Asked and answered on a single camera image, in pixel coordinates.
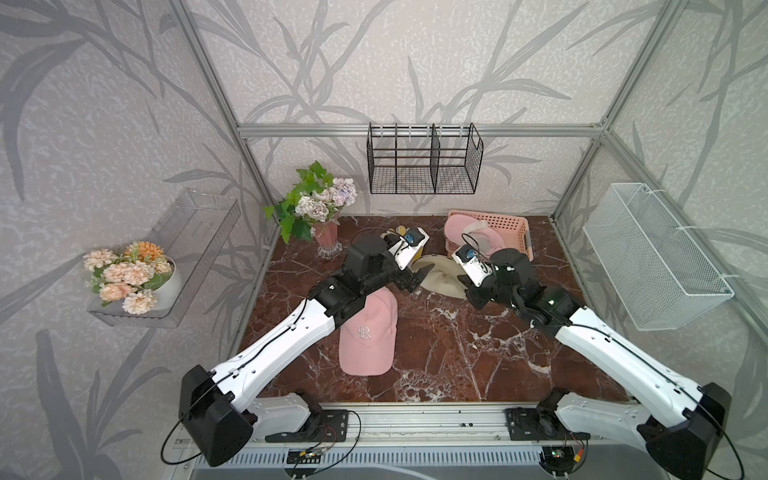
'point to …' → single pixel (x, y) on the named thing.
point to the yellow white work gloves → (401, 230)
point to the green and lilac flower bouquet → (316, 198)
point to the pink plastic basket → (514, 230)
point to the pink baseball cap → (367, 342)
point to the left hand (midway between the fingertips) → (421, 252)
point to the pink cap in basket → (462, 229)
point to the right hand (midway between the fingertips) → (461, 273)
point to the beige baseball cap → (443, 278)
